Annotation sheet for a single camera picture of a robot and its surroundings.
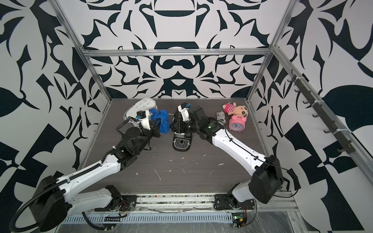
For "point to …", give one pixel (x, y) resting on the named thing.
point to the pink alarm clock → (237, 124)
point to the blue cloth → (163, 115)
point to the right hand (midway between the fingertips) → (171, 123)
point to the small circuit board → (239, 219)
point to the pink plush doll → (238, 110)
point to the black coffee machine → (181, 126)
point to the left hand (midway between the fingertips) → (159, 115)
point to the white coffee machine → (144, 105)
